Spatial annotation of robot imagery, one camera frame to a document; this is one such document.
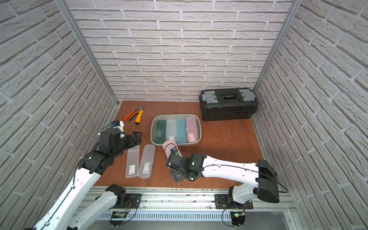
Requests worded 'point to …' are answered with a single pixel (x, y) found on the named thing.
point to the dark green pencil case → (160, 133)
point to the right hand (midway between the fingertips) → (181, 170)
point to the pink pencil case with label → (192, 135)
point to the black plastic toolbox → (227, 104)
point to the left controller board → (117, 214)
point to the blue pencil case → (181, 132)
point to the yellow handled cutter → (140, 114)
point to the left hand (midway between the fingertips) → (137, 132)
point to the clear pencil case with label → (171, 130)
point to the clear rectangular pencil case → (132, 162)
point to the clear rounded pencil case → (147, 161)
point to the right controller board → (238, 218)
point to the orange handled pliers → (136, 111)
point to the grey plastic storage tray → (169, 117)
